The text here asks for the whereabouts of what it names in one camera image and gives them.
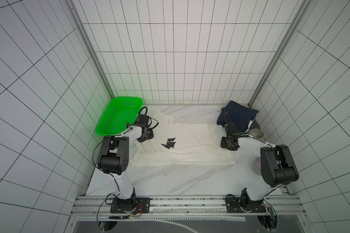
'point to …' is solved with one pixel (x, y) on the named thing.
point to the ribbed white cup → (257, 133)
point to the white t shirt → (181, 144)
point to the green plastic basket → (119, 111)
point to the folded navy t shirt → (239, 114)
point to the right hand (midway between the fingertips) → (225, 143)
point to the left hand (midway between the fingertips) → (148, 138)
